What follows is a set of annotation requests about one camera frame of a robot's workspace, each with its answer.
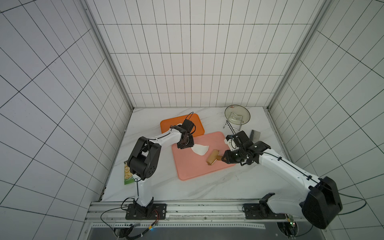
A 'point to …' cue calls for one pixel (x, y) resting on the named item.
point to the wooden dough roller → (214, 155)
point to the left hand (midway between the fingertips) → (187, 147)
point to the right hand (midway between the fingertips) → (219, 159)
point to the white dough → (200, 149)
